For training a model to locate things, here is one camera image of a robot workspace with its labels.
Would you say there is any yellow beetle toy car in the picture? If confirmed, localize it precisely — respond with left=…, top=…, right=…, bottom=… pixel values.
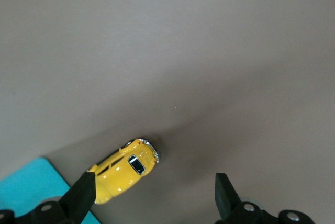
left=85, top=137, right=160, bottom=206

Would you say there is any cyan plastic bin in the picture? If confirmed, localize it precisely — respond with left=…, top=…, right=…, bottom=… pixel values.
left=0, top=156, right=98, bottom=224

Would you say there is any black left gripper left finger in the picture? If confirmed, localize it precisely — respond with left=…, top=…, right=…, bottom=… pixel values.
left=0, top=171, right=97, bottom=224

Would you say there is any brown table cover sheet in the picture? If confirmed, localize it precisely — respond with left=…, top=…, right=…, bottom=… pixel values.
left=0, top=0, right=335, bottom=224

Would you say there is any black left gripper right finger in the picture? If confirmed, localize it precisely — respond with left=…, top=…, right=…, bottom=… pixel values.
left=214, top=172, right=314, bottom=224

